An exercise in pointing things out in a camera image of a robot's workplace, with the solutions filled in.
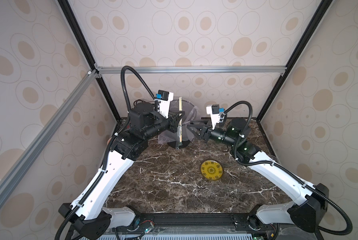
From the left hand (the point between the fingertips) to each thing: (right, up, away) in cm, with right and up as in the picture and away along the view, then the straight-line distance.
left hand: (189, 112), depth 57 cm
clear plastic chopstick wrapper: (-4, -10, +6) cm, 13 cm away
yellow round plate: (+16, -31, +35) cm, 49 cm away
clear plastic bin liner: (-13, -11, +37) cm, 40 cm away
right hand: (+3, -4, +6) cm, 7 cm away
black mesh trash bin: (-2, -10, +7) cm, 13 cm away
